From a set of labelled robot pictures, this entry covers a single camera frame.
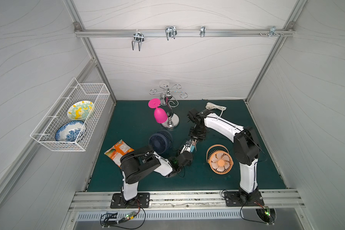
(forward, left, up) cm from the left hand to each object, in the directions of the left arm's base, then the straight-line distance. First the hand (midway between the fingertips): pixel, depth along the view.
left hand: (190, 152), depth 90 cm
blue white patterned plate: (-6, +56, +33) cm, 66 cm away
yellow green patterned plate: (+6, +57, +33) cm, 66 cm away
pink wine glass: (+18, +20, +16) cm, 31 cm away
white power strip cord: (+40, -19, +1) cm, 44 cm away
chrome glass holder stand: (+27, +12, -1) cm, 29 cm away
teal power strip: (+2, -1, +2) cm, 3 cm away
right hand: (+7, -1, +6) cm, 9 cm away
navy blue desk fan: (+2, +18, +10) cm, 20 cm away
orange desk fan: (-9, -16, +8) cm, 20 cm away
